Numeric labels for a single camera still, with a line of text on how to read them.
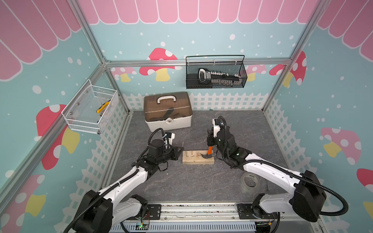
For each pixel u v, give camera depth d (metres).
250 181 0.85
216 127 0.68
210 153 0.84
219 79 0.88
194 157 0.90
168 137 0.71
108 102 0.81
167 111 0.94
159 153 0.66
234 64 0.89
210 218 0.74
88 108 0.81
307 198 0.40
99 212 0.40
